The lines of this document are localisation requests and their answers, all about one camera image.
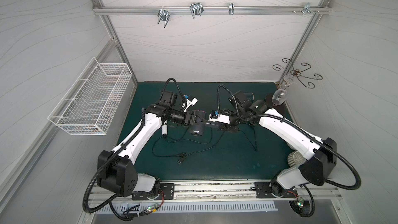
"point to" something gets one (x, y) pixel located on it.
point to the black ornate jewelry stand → (294, 72)
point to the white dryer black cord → (183, 159)
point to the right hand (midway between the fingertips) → (219, 123)
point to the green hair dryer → (250, 96)
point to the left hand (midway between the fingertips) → (202, 123)
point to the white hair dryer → (164, 128)
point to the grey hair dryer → (197, 128)
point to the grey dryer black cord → (254, 143)
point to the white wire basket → (89, 104)
